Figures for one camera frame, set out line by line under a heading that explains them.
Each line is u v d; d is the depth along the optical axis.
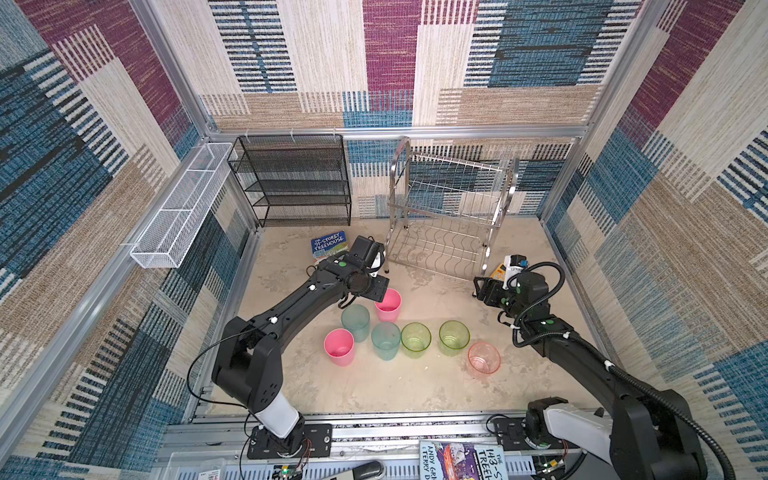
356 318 0.83
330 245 1.11
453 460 0.69
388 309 0.88
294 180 1.10
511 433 0.73
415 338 0.88
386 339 0.88
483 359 0.85
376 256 0.70
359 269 0.66
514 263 0.75
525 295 0.66
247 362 0.44
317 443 0.73
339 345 0.87
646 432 0.40
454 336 0.86
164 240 0.71
